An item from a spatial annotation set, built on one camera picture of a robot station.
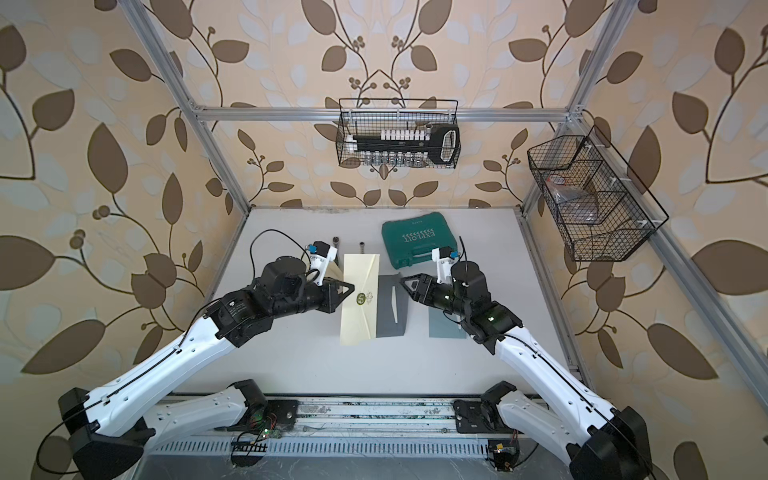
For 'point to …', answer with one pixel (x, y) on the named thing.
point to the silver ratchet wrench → (362, 247)
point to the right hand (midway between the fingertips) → (404, 283)
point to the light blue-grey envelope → (440, 326)
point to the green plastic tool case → (412, 239)
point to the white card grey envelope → (394, 303)
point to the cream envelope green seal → (358, 315)
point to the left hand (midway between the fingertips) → (350, 284)
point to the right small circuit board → (504, 453)
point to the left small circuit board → (262, 418)
